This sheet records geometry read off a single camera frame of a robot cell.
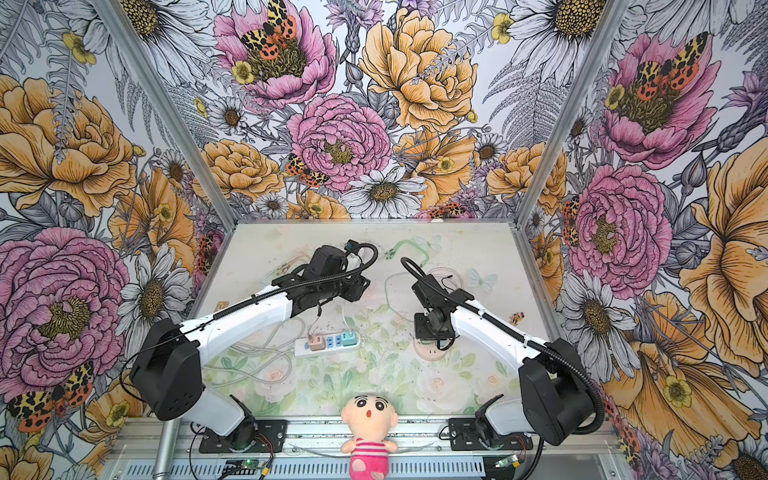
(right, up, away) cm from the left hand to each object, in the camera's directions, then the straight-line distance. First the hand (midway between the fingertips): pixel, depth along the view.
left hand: (358, 286), depth 86 cm
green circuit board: (-23, -40, -14) cm, 48 cm away
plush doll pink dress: (+4, -28, -16) cm, 33 cm away
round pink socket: (+20, -18, 0) cm, 27 cm away
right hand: (+19, -15, -2) cm, 25 cm away
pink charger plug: (-11, -15, -2) cm, 19 cm away
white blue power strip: (-7, -17, +2) cm, 18 cm away
